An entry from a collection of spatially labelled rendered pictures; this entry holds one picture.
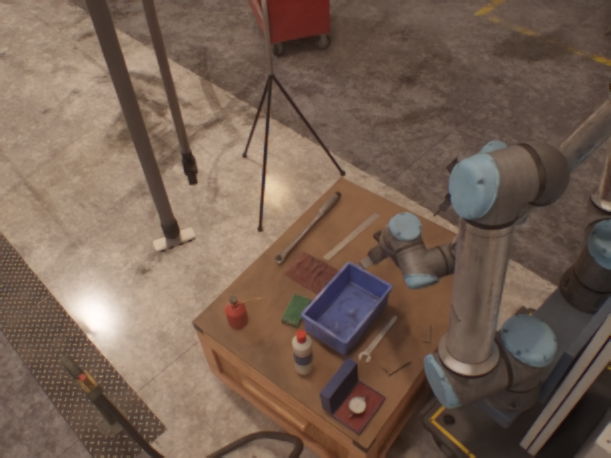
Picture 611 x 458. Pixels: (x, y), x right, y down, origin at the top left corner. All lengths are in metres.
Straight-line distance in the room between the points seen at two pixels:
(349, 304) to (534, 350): 0.84
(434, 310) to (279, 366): 0.62
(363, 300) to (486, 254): 1.05
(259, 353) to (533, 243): 1.66
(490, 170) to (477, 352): 0.51
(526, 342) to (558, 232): 1.73
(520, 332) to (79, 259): 2.34
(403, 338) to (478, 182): 1.12
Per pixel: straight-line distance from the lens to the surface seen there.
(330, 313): 2.12
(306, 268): 2.23
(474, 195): 1.07
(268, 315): 2.13
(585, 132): 1.62
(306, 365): 1.94
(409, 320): 2.13
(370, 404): 1.95
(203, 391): 2.55
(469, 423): 2.14
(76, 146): 3.93
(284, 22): 4.20
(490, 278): 1.22
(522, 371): 1.55
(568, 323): 1.95
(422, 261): 1.59
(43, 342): 2.94
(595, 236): 1.84
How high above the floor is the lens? 2.26
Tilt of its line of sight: 48 degrees down
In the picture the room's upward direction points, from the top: 5 degrees counter-clockwise
